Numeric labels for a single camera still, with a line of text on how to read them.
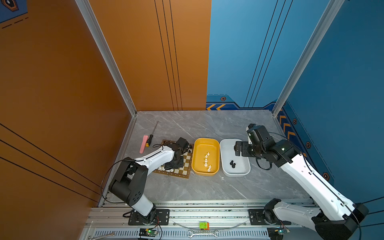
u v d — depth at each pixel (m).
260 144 0.51
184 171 0.87
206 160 0.92
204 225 0.70
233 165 0.89
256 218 0.72
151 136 1.05
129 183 0.45
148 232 0.71
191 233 0.70
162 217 0.73
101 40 0.80
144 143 1.01
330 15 0.72
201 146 0.97
